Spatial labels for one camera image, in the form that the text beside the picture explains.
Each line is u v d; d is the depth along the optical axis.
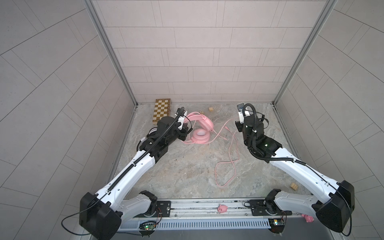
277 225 0.68
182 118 0.64
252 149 0.53
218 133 0.99
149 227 0.64
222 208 0.70
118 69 0.95
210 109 1.13
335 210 0.36
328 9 0.72
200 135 0.79
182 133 0.62
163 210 0.71
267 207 0.64
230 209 0.72
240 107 0.61
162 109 1.08
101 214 0.36
